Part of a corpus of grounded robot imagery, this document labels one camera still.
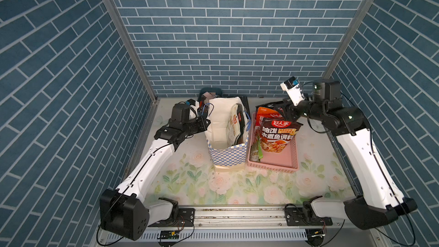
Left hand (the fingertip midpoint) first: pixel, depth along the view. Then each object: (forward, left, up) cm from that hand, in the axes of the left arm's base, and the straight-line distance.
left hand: (215, 121), depth 77 cm
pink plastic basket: (-8, -38, -24) cm, 45 cm away
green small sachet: (-1, -25, -25) cm, 35 cm away
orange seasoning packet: (+8, -24, -4) cm, 25 cm away
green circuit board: (-40, +19, -28) cm, 52 cm away
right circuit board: (-41, -43, -25) cm, 64 cm away
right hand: (-1, -26, +14) cm, 30 cm away
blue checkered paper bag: (-14, -5, -8) cm, 17 cm away
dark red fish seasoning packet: (-1, -30, -9) cm, 31 cm away
